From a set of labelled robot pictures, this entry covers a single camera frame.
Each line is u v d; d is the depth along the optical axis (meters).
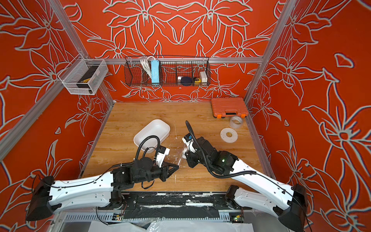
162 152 0.63
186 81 0.95
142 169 0.52
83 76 0.83
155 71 0.90
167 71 0.98
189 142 0.59
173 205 0.73
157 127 1.04
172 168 0.67
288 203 0.39
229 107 1.13
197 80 0.95
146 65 0.86
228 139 0.97
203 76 0.92
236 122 1.06
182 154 0.71
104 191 0.50
